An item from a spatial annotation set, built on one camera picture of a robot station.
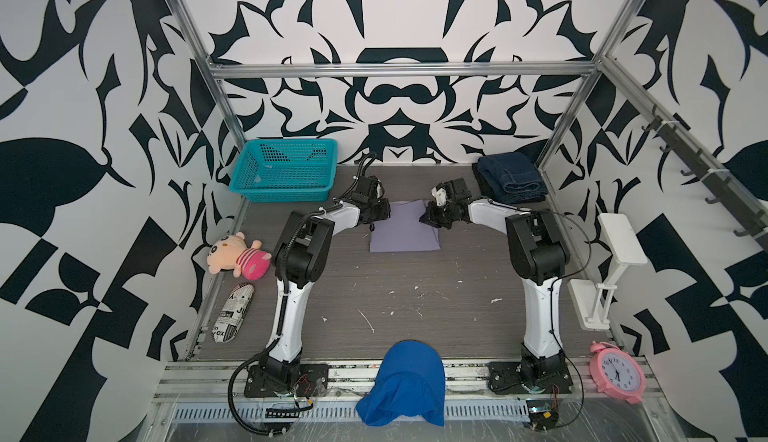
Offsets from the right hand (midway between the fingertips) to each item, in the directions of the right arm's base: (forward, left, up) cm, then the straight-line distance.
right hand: (422, 214), depth 102 cm
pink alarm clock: (-47, -43, -2) cm, 64 cm away
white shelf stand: (-30, -43, +2) cm, 52 cm away
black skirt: (+11, -24, -3) cm, 27 cm away
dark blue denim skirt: (+11, -32, +5) cm, 34 cm away
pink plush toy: (-16, +57, +6) cm, 59 cm away
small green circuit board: (-55, -24, -5) cm, 60 cm away
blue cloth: (-49, +7, +3) cm, 49 cm away
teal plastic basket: (+24, +51, -2) cm, 56 cm away
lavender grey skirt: (-5, +7, -2) cm, 8 cm away
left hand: (+4, +10, +1) cm, 11 cm away
